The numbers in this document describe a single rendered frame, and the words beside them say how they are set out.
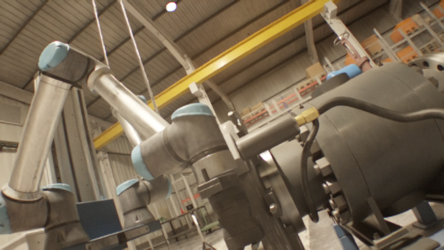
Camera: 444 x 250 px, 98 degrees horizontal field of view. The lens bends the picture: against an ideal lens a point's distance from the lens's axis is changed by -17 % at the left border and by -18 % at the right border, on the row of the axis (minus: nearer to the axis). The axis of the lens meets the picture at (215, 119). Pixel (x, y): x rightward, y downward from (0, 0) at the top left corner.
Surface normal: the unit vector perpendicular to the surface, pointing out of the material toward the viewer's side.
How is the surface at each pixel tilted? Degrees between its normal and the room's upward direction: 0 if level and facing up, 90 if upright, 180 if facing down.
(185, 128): 89
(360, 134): 81
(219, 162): 89
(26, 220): 137
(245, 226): 87
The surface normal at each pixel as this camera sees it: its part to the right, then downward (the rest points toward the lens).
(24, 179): 0.53, 0.15
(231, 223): -0.21, -0.11
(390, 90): -0.41, -0.58
